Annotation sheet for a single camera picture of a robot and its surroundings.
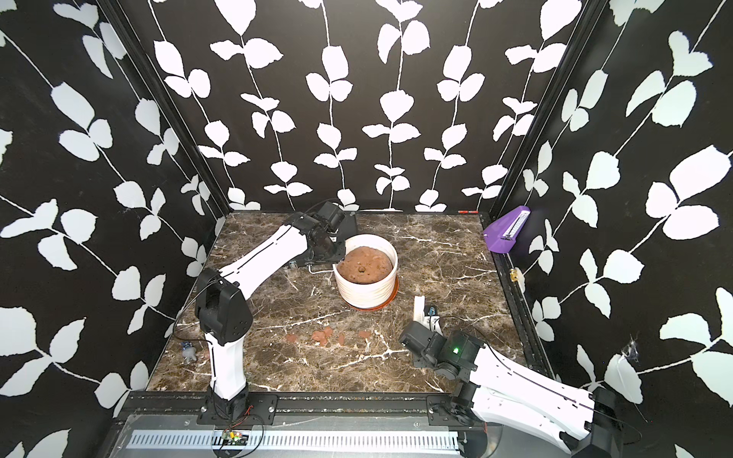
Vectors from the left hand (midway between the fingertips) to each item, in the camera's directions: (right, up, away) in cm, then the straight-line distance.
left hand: (344, 254), depth 88 cm
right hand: (+22, -25, -10) cm, 35 cm away
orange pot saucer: (+17, -14, +7) cm, 23 cm away
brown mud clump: (-7, -26, -1) cm, 27 cm away
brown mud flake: (0, -27, -1) cm, 27 cm away
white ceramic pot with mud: (+7, -8, 0) cm, 10 cm away
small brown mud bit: (+6, -25, 0) cm, 26 cm away
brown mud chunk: (-16, -26, -1) cm, 31 cm away
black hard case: (-2, +1, -9) cm, 10 cm away
